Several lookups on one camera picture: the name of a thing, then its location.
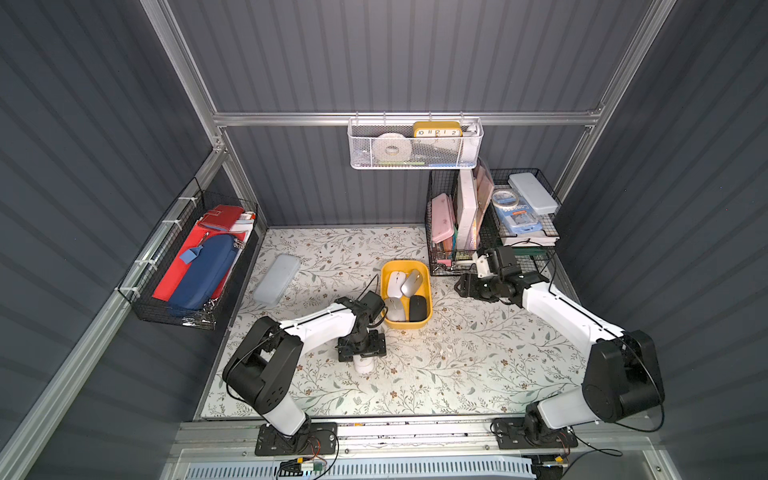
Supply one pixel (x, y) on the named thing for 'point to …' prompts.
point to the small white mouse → (364, 365)
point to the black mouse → (417, 308)
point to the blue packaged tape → (513, 212)
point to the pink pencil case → (442, 218)
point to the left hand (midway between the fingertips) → (370, 356)
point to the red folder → (218, 221)
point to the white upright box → (467, 209)
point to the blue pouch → (210, 267)
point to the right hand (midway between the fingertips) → (471, 294)
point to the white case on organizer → (534, 192)
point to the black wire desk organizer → (533, 250)
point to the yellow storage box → (425, 289)
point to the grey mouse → (395, 309)
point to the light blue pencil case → (277, 279)
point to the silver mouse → (411, 285)
